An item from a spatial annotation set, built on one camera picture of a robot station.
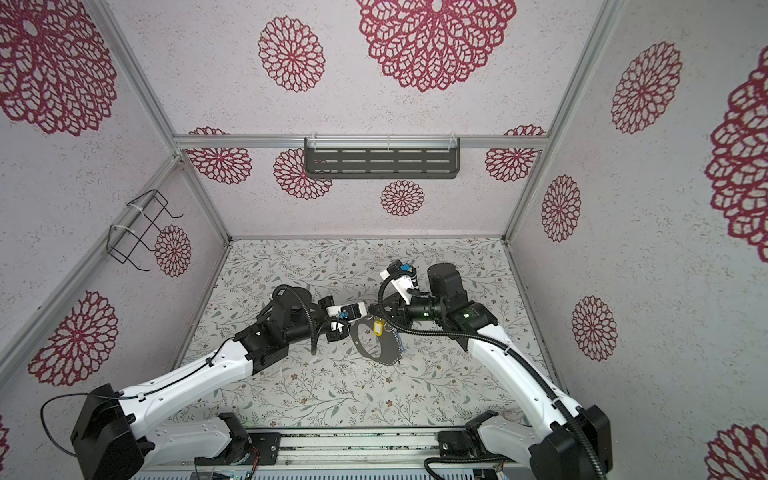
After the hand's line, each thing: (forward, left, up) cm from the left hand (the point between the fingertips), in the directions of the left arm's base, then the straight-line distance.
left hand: (360, 309), depth 74 cm
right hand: (-2, -3, +5) cm, 6 cm away
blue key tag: (-6, -10, -6) cm, 13 cm away
